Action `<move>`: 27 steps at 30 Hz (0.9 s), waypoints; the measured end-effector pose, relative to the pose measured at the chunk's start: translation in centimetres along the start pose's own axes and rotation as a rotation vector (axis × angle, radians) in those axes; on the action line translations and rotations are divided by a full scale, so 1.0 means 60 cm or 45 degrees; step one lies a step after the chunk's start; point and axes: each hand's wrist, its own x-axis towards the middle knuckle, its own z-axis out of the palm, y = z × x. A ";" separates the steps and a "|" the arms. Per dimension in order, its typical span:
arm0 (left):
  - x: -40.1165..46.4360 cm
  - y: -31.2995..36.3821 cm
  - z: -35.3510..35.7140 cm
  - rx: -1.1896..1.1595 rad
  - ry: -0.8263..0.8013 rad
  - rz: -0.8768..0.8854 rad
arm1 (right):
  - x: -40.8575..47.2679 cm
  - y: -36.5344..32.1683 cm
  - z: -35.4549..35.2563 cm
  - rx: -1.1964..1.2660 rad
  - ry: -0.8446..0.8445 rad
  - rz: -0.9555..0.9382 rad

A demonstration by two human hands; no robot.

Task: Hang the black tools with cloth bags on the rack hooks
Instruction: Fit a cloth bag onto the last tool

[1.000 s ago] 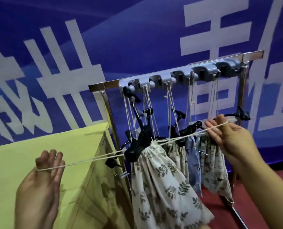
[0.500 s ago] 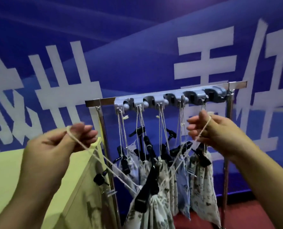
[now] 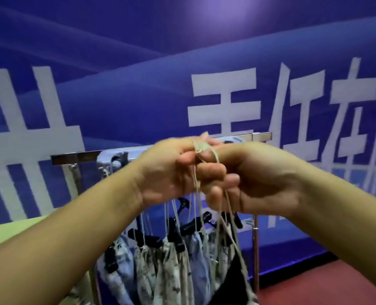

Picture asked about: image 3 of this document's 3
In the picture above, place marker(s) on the person's left hand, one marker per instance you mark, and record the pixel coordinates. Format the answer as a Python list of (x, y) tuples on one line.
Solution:
[(162, 171)]

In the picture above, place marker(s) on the person's right hand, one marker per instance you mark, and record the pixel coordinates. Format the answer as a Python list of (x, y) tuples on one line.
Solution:
[(261, 181)]

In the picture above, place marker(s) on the person's left fingers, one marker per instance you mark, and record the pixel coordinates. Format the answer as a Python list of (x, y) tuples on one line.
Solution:
[(203, 141)]

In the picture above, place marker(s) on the person's right fingers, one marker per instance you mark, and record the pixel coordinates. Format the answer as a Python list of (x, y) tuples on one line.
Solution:
[(215, 174)]

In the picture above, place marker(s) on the person's left forearm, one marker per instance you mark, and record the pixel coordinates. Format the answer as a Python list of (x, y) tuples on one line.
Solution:
[(64, 247)]

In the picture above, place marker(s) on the person's right forearm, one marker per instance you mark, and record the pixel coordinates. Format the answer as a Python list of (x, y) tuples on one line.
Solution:
[(343, 215)]

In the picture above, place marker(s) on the blue banner with white characters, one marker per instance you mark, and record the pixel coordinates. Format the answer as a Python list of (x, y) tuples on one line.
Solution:
[(143, 92)]

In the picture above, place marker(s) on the row of black clip hangers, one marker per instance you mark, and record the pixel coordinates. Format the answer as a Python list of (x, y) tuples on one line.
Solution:
[(143, 240)]

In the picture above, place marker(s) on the row of hanging patterned garments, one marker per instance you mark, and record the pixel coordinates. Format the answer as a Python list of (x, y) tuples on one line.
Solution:
[(172, 276)]

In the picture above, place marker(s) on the black garment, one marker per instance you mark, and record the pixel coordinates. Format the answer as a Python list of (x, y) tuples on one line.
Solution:
[(230, 289)]

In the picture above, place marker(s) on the metal clothes rack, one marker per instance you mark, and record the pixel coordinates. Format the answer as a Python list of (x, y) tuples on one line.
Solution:
[(80, 157)]

